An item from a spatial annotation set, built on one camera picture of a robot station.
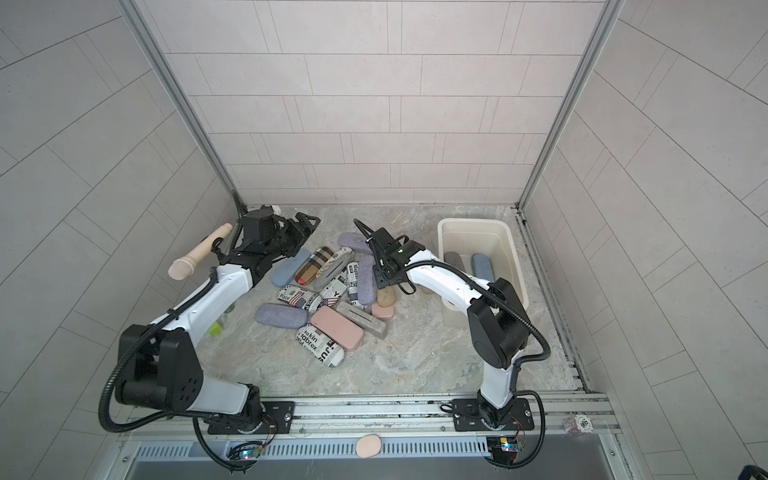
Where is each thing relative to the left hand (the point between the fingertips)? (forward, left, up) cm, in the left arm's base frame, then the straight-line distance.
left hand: (319, 221), depth 84 cm
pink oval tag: (-50, -16, -20) cm, 56 cm away
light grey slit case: (-5, -2, -15) cm, 16 cm away
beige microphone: (-18, +29, +3) cm, 34 cm away
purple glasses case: (-11, -13, -13) cm, 22 cm away
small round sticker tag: (-47, -63, -14) cm, 80 cm away
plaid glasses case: (-6, +6, -18) cm, 20 cm away
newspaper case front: (-29, -2, -18) cm, 34 cm away
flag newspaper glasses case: (-16, +5, -17) cm, 24 cm away
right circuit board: (-50, -47, -21) cm, 72 cm away
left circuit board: (-51, +10, -18) cm, 55 cm away
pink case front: (-24, -6, -19) cm, 31 cm away
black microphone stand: (-8, +28, -8) cm, 30 cm away
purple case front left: (-20, +11, -18) cm, 29 cm away
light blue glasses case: (-5, +12, -17) cm, 21 cm away
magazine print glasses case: (-10, -7, -17) cm, 21 cm away
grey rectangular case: (-23, -15, -15) cm, 32 cm away
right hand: (-10, -19, -13) cm, 25 cm away
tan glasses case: (-15, -19, -16) cm, 29 cm away
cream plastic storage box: (+1, -51, -12) cm, 52 cm away
